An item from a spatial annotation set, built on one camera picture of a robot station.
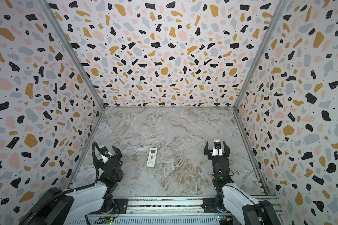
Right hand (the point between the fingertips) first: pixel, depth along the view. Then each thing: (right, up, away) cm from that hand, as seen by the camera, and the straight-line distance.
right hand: (215, 140), depth 81 cm
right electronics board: (+4, -38, -10) cm, 40 cm away
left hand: (-64, -5, -1) cm, 64 cm away
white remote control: (-39, -12, +8) cm, 42 cm away
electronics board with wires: (-56, -39, -11) cm, 70 cm away
